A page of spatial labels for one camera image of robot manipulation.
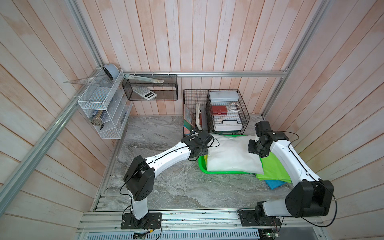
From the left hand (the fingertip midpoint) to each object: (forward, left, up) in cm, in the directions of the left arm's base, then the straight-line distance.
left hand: (201, 152), depth 85 cm
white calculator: (+37, +37, +14) cm, 54 cm away
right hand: (+1, -30, +2) cm, 30 cm away
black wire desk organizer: (+31, +1, +1) cm, 31 cm away
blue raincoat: (-16, -40, -8) cm, 44 cm away
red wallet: (+25, -12, +11) cm, 30 cm away
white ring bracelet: (+26, -23, +8) cm, 36 cm away
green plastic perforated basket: (-2, -1, -10) cm, 11 cm away
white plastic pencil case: (+38, -17, +11) cm, 43 cm away
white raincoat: (0, -18, -1) cm, 18 cm away
